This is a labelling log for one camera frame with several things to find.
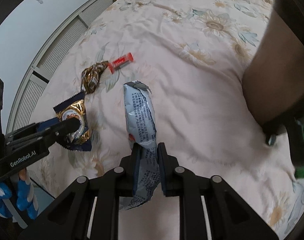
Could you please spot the blue gloved hand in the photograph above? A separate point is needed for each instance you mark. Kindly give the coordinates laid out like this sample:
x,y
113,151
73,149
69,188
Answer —
x,y
22,192

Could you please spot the brown gold candy wrapper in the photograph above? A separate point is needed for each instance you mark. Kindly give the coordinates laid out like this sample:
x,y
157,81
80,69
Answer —
x,y
90,77

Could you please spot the floral pink bed quilt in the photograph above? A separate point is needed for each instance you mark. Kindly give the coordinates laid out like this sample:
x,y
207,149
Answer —
x,y
192,55

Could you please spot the red candy bar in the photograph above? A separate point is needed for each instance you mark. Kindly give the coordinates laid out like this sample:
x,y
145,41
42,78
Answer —
x,y
117,63

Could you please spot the silver white snack bag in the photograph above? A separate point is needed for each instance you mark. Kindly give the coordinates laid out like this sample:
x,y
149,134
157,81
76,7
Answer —
x,y
141,129

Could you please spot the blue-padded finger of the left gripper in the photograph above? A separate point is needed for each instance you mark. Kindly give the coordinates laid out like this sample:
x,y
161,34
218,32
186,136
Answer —
x,y
52,129

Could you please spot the white radiator cover panel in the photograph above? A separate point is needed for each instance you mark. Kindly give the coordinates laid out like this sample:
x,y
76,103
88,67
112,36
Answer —
x,y
73,23

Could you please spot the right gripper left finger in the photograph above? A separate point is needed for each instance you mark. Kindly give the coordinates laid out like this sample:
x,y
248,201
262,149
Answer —
x,y
88,208

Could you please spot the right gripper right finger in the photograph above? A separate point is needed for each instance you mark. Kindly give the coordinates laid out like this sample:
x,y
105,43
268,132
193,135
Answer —
x,y
209,208

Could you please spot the gold blue snack packet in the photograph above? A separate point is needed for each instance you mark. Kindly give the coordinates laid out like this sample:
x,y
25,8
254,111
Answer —
x,y
72,114

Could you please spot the black and bronze kettle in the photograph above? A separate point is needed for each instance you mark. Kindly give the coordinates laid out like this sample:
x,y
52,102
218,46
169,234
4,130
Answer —
x,y
274,81

